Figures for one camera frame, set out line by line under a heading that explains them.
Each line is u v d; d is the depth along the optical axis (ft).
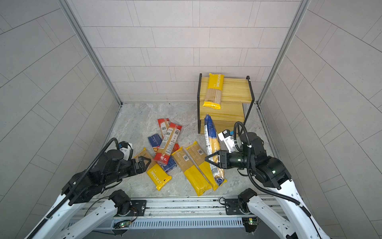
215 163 1.80
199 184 2.52
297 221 1.22
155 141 3.00
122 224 2.13
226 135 1.83
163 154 2.76
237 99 2.43
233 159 1.72
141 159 1.93
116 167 1.63
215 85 2.53
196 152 2.91
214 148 1.86
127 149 1.97
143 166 1.92
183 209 2.33
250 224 2.23
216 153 1.82
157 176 2.59
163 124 3.27
